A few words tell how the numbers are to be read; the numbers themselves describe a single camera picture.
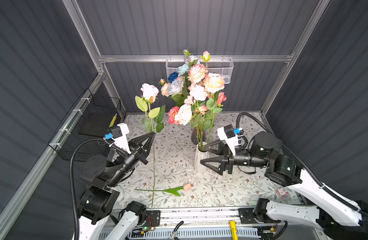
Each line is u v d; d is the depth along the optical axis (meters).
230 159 0.43
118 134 0.42
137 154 0.43
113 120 0.79
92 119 0.77
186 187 0.82
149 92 0.47
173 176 0.89
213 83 0.50
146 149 0.48
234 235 0.68
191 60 0.74
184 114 0.59
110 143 0.41
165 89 0.74
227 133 0.43
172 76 0.79
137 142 0.46
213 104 0.56
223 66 0.91
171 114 0.64
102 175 0.36
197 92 0.54
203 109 0.65
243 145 0.47
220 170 0.44
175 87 0.69
